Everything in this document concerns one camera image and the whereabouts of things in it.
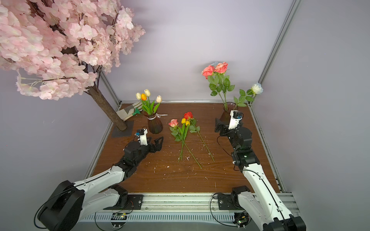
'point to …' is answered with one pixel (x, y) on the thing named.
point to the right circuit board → (242, 219)
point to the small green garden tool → (136, 111)
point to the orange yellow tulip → (143, 99)
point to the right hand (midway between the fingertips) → (225, 115)
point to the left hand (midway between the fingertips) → (159, 137)
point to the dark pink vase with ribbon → (154, 125)
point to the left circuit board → (119, 219)
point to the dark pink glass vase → (228, 107)
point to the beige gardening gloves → (127, 112)
